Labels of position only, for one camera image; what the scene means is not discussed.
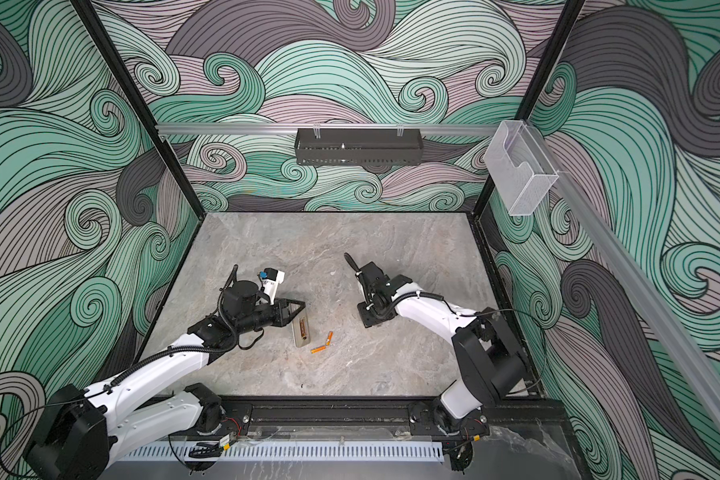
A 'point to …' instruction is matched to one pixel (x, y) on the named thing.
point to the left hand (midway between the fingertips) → (303, 303)
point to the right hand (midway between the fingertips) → (369, 316)
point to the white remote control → (301, 331)
